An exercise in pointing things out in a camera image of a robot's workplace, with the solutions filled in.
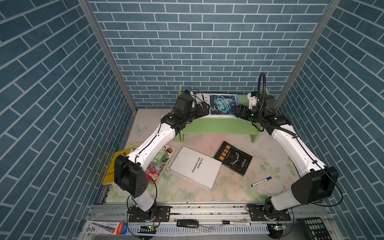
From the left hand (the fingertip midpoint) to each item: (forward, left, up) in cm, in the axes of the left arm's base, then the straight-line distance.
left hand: (205, 108), depth 78 cm
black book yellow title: (-14, -19, -30) cm, 38 cm away
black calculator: (-51, -50, -28) cm, 77 cm away
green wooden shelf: (+4, -12, -19) cm, 23 cm away
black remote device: (-48, +9, -28) cm, 56 cm away
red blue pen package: (-49, +46, -31) cm, 74 cm away
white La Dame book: (-21, +2, -29) cm, 36 cm away
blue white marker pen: (-28, -35, -30) cm, 54 cm away
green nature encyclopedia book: (-20, +27, -29) cm, 44 cm away
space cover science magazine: (+6, -10, -3) cm, 12 cm away
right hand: (0, -16, 0) cm, 16 cm away
